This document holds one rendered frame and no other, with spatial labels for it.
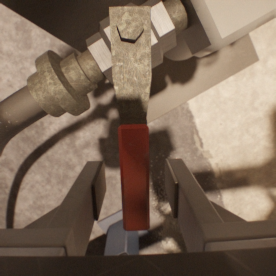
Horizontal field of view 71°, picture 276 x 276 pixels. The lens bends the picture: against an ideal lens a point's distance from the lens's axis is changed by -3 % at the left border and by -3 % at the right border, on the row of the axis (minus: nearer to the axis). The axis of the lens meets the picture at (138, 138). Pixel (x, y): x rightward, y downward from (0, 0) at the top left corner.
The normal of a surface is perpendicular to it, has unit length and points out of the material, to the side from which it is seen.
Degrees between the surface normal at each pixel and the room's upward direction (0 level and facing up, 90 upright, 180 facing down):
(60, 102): 27
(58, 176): 0
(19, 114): 15
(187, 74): 0
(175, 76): 0
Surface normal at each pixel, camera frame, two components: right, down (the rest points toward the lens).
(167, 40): 0.44, 0.85
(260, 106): 0.02, 0.25
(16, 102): 0.00, -0.04
